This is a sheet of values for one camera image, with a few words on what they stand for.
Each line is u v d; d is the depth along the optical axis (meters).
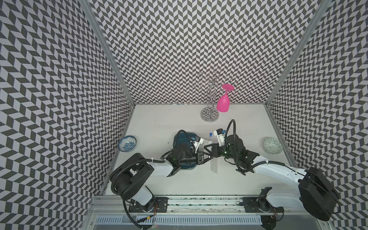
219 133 0.71
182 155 0.66
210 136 0.78
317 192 0.41
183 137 0.75
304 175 0.44
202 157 0.73
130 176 0.45
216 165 0.87
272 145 0.94
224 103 0.89
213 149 0.73
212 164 0.87
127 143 0.94
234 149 0.61
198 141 0.75
